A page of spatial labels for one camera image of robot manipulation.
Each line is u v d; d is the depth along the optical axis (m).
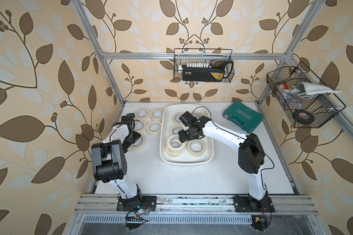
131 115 1.10
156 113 1.13
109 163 0.47
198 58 0.91
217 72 0.83
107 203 0.76
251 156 0.50
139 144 0.94
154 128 1.05
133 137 0.79
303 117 0.72
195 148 0.94
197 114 1.08
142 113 1.12
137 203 0.69
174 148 0.88
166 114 1.06
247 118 1.05
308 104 0.72
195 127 0.65
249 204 0.67
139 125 1.05
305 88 0.64
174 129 1.02
